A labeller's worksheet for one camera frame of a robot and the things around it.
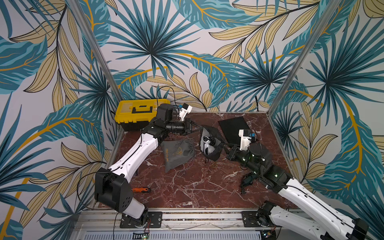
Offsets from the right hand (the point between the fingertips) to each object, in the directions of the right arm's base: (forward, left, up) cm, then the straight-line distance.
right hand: (222, 144), depth 69 cm
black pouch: (+34, -16, -30) cm, 48 cm away
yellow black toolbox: (+32, +49, -11) cm, 60 cm away
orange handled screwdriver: (-11, +42, -25) cm, 50 cm away
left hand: (+5, +9, +4) cm, 11 cm away
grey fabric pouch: (+8, +23, -20) cm, 31 cm away
